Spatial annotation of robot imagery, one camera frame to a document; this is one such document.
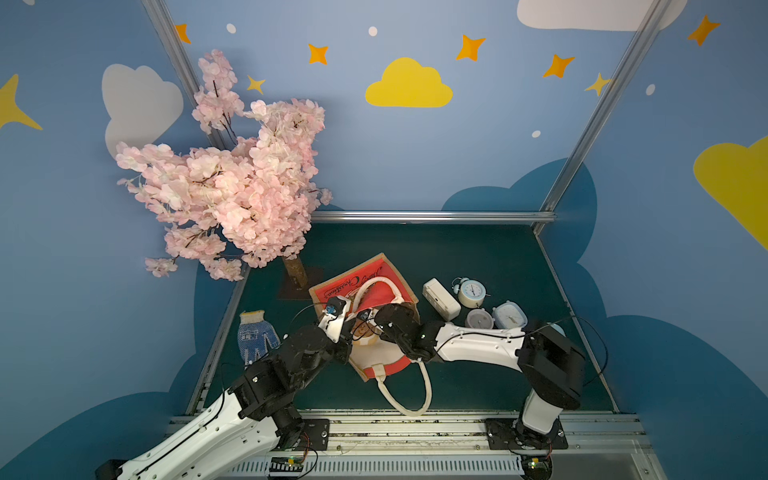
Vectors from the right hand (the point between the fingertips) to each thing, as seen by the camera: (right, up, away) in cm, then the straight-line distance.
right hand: (395, 305), depth 87 cm
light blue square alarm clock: (+37, -4, +6) cm, 37 cm away
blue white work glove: (-44, -9, +3) cm, 45 cm away
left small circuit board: (-27, -37, -15) cm, 48 cm away
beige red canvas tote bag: (-11, +3, -10) cm, 16 cm away
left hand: (-11, 0, -17) cm, 20 cm away
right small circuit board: (+35, -38, -14) cm, 54 cm away
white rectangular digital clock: (+15, 0, +6) cm, 16 cm away
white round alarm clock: (+26, +2, +11) cm, 28 cm away
